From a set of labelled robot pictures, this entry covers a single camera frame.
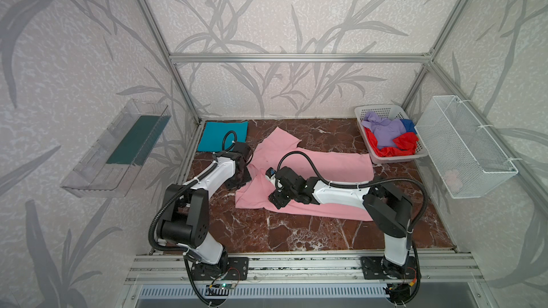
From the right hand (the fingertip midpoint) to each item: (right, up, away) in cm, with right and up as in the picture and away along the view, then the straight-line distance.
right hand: (275, 186), depth 89 cm
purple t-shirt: (+54, +24, +17) cm, 62 cm away
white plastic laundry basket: (+45, +35, +25) cm, 62 cm away
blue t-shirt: (+66, +27, +16) cm, 73 cm away
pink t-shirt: (+30, +5, +15) cm, 34 cm away
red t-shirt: (+61, +19, +9) cm, 65 cm away
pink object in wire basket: (+63, +5, -17) cm, 65 cm away
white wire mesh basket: (+59, +14, -27) cm, 66 cm away
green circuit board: (-16, -29, -19) cm, 38 cm away
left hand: (-13, +4, +1) cm, 14 cm away
